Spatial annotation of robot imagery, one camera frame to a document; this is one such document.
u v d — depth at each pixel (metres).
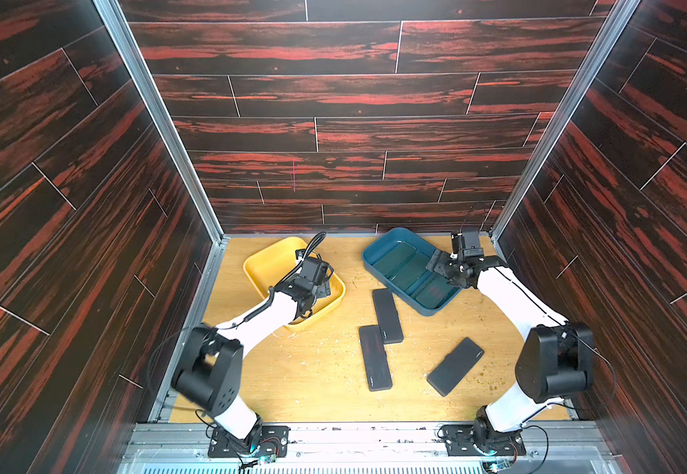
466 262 0.67
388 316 0.96
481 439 0.67
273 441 0.73
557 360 0.45
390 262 1.08
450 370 0.86
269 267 1.07
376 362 0.86
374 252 1.11
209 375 0.44
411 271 1.07
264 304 0.56
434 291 0.98
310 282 0.69
